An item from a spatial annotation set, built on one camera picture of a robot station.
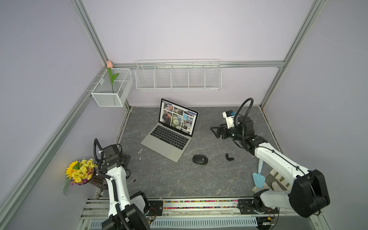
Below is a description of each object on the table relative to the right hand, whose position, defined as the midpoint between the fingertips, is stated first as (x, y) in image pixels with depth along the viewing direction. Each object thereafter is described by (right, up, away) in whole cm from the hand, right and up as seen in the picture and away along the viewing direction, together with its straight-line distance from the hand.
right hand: (215, 126), depth 82 cm
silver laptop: (-25, -3, +22) cm, 34 cm away
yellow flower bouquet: (-62, -19, -21) cm, 69 cm away
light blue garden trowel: (+26, -31, +1) cm, 40 cm away
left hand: (-52, -22, -3) cm, 57 cm away
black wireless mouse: (-8, -21, +7) cm, 24 cm away
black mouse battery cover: (+11, -22, +10) cm, 26 cm away
